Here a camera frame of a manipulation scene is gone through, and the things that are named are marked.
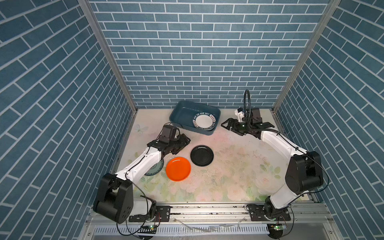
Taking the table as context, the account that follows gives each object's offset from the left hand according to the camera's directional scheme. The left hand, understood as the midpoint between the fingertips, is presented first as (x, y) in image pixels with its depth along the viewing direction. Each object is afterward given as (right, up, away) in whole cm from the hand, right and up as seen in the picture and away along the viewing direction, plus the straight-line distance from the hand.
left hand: (191, 142), depth 84 cm
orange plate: (-8, -16, +4) cm, 19 cm away
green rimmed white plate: (+8, +13, +25) cm, 29 cm away
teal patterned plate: (-22, -16, +5) cm, 28 cm away
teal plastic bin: (-9, +19, +34) cm, 40 cm away
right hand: (+21, +9, +3) cm, 23 cm away
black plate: (+6, -10, +9) cm, 15 cm away
